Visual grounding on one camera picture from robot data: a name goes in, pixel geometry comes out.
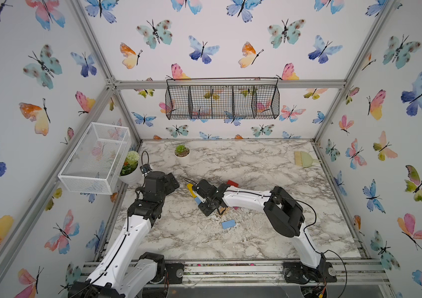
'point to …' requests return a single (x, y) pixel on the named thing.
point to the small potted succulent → (182, 153)
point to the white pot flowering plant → (131, 172)
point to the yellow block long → (190, 185)
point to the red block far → (232, 183)
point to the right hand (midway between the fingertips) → (205, 206)
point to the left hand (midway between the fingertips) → (166, 178)
